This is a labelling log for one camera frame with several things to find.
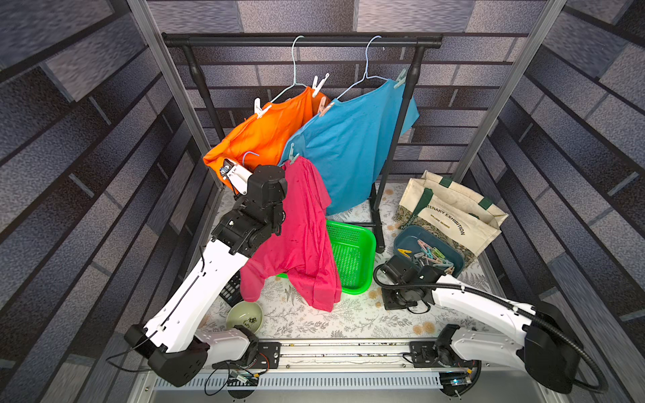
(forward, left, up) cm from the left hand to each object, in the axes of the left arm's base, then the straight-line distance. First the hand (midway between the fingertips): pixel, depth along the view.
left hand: (255, 166), depth 62 cm
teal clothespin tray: (+4, -55, -43) cm, 70 cm away
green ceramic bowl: (-25, +6, -41) cm, 48 cm away
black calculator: (-16, +14, -42) cm, 48 cm away
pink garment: (-4, -11, -35) cm, 37 cm away
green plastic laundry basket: (+2, -29, -44) cm, 53 cm away
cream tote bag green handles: (+10, -57, -24) cm, 63 cm away
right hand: (-19, -38, -42) cm, 60 cm away
